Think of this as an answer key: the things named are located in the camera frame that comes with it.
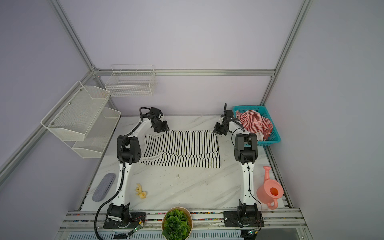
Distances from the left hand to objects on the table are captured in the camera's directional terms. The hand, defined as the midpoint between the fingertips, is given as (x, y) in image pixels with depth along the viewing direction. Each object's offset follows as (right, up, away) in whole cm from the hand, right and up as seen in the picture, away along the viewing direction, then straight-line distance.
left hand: (166, 129), depth 109 cm
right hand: (+35, 0, 0) cm, 35 cm away
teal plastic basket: (+75, -5, -11) cm, 76 cm away
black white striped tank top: (+12, -14, -8) cm, 20 cm away
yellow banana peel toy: (-7, -35, -30) cm, 47 cm away
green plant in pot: (+14, -41, -46) cm, 63 cm away
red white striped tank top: (+65, +6, -2) cm, 65 cm away
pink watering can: (+59, -31, -37) cm, 76 cm away
